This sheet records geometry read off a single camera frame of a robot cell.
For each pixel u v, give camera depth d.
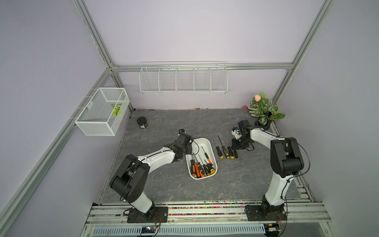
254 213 0.74
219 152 0.96
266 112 0.81
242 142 0.85
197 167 0.87
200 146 0.97
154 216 0.72
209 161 0.91
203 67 0.93
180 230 1.58
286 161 0.52
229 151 0.95
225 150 0.97
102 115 0.83
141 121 1.10
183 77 0.99
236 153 0.94
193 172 0.85
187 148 0.84
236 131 0.91
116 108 0.81
